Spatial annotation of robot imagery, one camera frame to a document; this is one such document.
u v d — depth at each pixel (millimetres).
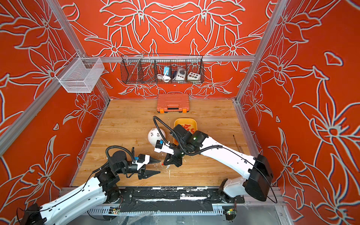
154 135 854
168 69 843
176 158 607
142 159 574
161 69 1003
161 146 600
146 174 602
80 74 916
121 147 515
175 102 1107
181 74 913
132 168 618
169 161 657
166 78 858
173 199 729
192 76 944
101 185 544
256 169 399
